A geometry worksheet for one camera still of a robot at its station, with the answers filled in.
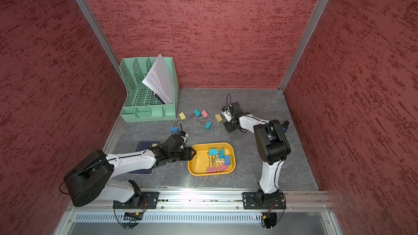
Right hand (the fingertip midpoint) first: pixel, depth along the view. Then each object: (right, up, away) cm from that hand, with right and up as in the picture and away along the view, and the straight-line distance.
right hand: (231, 126), depth 101 cm
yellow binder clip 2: (-8, +5, +2) cm, 10 cm away
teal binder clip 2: (-22, +9, +6) cm, 25 cm away
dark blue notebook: (-52, -10, -9) cm, 54 cm away
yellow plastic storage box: (-20, -19, -17) cm, 32 cm away
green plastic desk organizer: (-61, +14, +10) cm, 64 cm away
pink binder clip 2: (-17, +8, +5) cm, 19 cm away
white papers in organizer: (-43, +30, -6) cm, 53 cm away
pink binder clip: (-6, -19, -18) cm, 27 cm away
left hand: (-24, -15, -13) cm, 31 cm away
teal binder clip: (-7, -13, -14) cm, 20 cm away
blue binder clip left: (-36, -2, -3) cm, 36 cm away
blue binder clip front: (-4, -17, -13) cm, 22 cm away
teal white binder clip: (-12, -13, -13) cm, 22 cm away
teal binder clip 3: (-15, +1, -1) cm, 15 cm away
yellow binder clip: (-32, +6, +3) cm, 33 cm away
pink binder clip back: (-12, -21, -17) cm, 30 cm away
